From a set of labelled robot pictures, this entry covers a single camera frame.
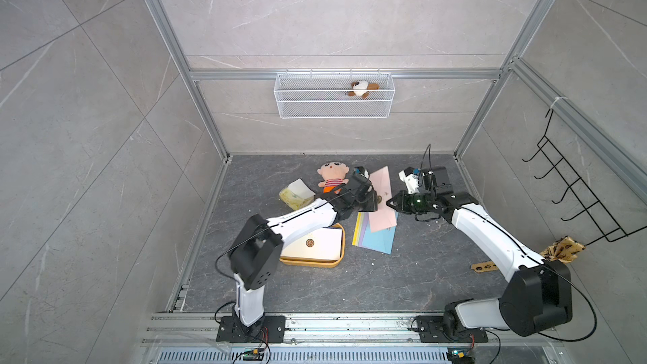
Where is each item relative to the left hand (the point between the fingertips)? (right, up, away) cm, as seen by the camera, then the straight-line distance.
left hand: (376, 194), depth 85 cm
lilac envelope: (-3, -10, +3) cm, 11 cm away
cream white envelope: (-18, -18, +1) cm, 25 cm away
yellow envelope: (-6, -16, +8) cm, 19 cm away
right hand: (+4, -2, -3) cm, 5 cm away
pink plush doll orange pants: (-14, +7, +18) cm, 24 cm away
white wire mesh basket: (-14, +39, +13) cm, 43 cm away
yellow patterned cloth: (+47, -14, -19) cm, 52 cm away
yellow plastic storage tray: (-26, -23, -1) cm, 35 cm away
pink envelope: (+2, -7, -2) cm, 8 cm away
